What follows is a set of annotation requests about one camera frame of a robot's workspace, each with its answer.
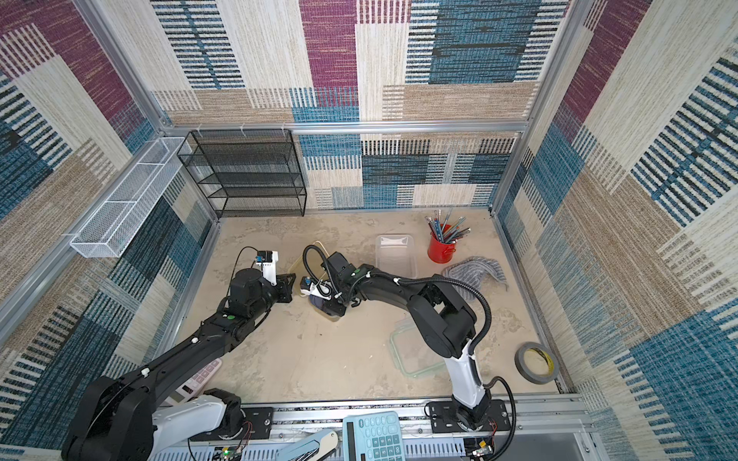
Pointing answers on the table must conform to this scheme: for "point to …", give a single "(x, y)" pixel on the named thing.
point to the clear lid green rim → (413, 352)
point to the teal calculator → (373, 437)
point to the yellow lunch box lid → (311, 264)
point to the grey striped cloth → (471, 271)
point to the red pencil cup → (440, 252)
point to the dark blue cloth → (317, 302)
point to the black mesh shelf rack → (247, 173)
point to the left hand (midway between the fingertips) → (295, 275)
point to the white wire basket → (116, 225)
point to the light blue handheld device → (302, 448)
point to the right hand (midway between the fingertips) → (333, 304)
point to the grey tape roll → (526, 374)
